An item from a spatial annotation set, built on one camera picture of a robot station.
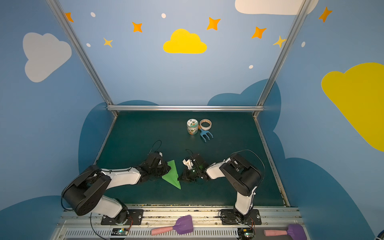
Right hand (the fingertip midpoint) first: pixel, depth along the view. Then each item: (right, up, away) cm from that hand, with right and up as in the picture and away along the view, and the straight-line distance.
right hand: (178, 178), depth 87 cm
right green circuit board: (+35, -22, -15) cm, 44 cm away
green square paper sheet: (-3, +1, +2) cm, 4 cm away
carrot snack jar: (+8, +32, +18) cm, 37 cm away
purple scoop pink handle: (+5, -18, -15) cm, 24 cm away
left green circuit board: (-27, -21, -15) cm, 37 cm away
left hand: (-4, +5, +3) cm, 7 cm away
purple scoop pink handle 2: (+59, -21, -15) cm, 64 cm away
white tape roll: (+19, +35, +29) cm, 49 cm away
